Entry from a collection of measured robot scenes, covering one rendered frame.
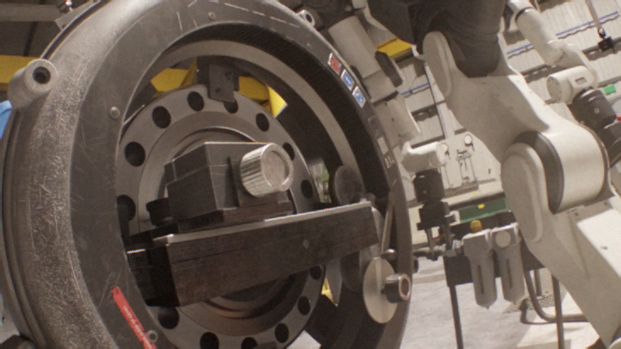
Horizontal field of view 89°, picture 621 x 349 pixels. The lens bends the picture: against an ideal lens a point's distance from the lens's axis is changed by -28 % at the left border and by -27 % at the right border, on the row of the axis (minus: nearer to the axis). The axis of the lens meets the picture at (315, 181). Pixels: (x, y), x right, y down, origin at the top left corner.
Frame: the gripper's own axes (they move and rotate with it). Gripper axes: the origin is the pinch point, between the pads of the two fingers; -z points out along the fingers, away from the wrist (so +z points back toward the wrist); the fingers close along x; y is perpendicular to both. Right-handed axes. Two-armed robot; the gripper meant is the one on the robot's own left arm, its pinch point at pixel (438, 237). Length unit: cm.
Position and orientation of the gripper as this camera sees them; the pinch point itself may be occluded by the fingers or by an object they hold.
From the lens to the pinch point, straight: 121.5
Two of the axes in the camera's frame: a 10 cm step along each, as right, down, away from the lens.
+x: 7.8, -2.4, -5.8
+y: 5.9, -0.1, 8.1
